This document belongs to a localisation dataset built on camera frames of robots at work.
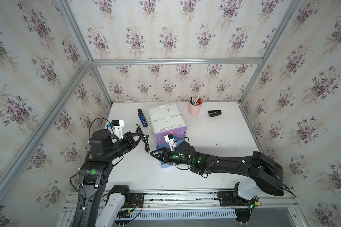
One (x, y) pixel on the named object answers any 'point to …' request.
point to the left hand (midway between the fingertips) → (145, 135)
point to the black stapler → (218, 112)
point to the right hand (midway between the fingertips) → (153, 156)
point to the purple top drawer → (175, 131)
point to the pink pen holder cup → (193, 109)
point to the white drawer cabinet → (166, 116)
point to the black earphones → (144, 138)
